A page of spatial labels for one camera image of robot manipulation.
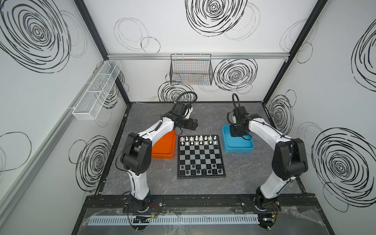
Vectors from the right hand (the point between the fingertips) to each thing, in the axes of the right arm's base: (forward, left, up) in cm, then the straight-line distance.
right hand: (231, 133), depth 91 cm
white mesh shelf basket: (0, +76, +26) cm, 81 cm away
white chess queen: (0, +22, -6) cm, 23 cm away
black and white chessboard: (-13, +20, -7) cm, 25 cm away
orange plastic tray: (-9, +42, -5) cm, 43 cm away
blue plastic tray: (-5, -3, -5) cm, 8 cm away
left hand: (+5, +25, +4) cm, 25 cm away
